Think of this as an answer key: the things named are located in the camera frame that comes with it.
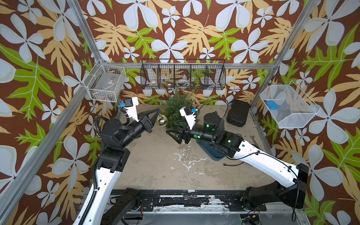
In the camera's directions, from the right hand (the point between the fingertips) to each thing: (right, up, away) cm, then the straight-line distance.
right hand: (170, 126), depth 60 cm
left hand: (-4, +7, -5) cm, 10 cm away
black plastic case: (+51, +8, +49) cm, 71 cm away
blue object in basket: (+62, +12, +26) cm, 69 cm away
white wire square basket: (-43, +26, +26) cm, 57 cm away
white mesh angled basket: (+70, +11, +22) cm, 74 cm away
